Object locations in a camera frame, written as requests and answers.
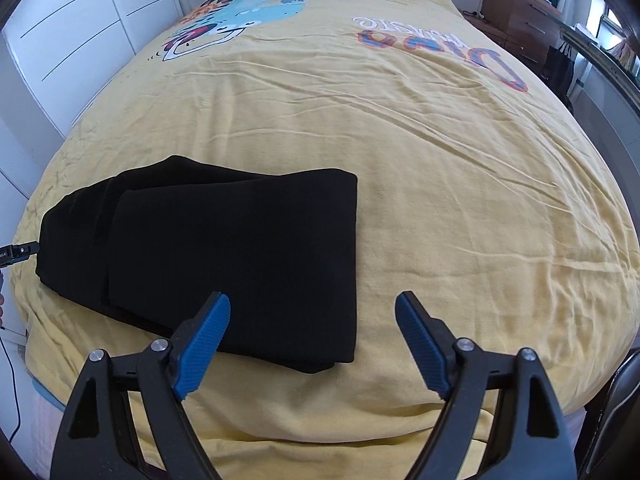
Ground black pants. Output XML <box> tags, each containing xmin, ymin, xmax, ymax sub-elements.
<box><xmin>36</xmin><ymin>155</ymin><xmax>358</xmax><ymax>374</ymax></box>

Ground person's left hand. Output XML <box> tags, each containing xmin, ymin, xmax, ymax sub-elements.
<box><xmin>0</xmin><ymin>294</ymin><xmax>6</xmax><ymax>326</ymax></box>

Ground brown wooden dresser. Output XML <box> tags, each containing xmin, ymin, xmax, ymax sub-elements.
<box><xmin>466</xmin><ymin>0</ymin><xmax>561</xmax><ymax>74</ymax></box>

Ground yellow printed bed cover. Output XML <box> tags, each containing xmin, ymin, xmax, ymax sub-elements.
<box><xmin>11</xmin><ymin>0</ymin><xmax>639</xmax><ymax>479</ymax></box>

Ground black bag by dresser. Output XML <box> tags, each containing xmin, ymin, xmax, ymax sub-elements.
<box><xmin>540</xmin><ymin>41</ymin><xmax>575</xmax><ymax>114</ymax></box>

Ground white wardrobe with drawers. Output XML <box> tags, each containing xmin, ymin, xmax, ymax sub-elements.
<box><xmin>1</xmin><ymin>0</ymin><xmax>202</xmax><ymax>197</ymax></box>

